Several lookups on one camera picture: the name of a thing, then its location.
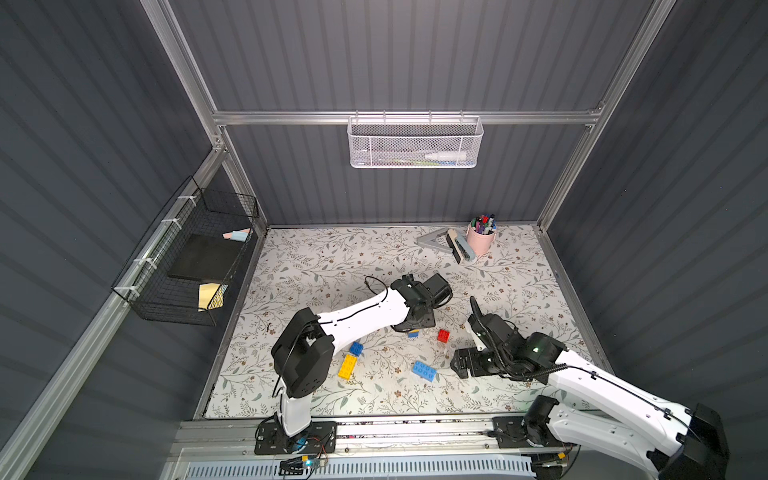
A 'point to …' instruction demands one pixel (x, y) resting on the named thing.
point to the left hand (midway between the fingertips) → (425, 326)
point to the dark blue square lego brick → (356, 348)
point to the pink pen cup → (481, 233)
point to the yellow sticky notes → (211, 296)
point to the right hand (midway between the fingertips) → (466, 367)
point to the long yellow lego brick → (347, 366)
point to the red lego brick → (443, 335)
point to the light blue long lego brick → (424, 370)
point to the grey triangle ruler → (426, 240)
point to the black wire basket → (156, 296)
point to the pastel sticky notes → (238, 235)
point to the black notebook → (206, 258)
